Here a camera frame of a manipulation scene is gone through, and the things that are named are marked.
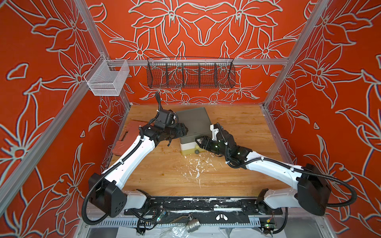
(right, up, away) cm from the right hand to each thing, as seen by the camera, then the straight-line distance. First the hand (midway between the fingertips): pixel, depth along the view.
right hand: (196, 138), depth 77 cm
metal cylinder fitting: (-2, -38, -11) cm, 39 cm away
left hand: (-6, +5, +1) cm, 8 cm away
